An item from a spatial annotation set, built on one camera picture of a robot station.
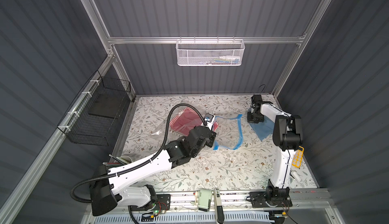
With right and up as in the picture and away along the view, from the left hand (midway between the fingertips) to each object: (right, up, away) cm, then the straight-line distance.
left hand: (214, 129), depth 69 cm
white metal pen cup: (-44, -16, +8) cm, 47 cm away
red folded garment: (-18, +1, +29) cm, 35 cm away
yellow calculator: (+51, -19, +18) cm, 57 cm away
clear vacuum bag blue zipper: (+13, -5, +32) cm, 35 cm away
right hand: (+33, +2, +34) cm, 47 cm away
